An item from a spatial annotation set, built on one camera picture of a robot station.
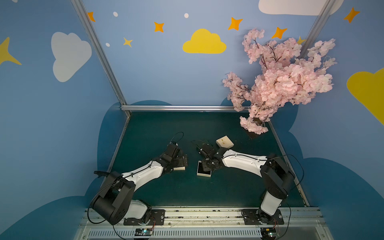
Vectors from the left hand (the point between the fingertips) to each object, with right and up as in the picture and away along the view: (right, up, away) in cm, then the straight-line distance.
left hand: (184, 159), depth 90 cm
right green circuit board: (+42, -32, -19) cm, 56 cm away
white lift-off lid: (-2, -3, -9) cm, 10 cm away
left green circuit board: (-19, -31, -19) cm, 41 cm away
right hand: (+14, -3, 0) cm, 15 cm away
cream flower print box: (+27, +9, +12) cm, 31 cm away
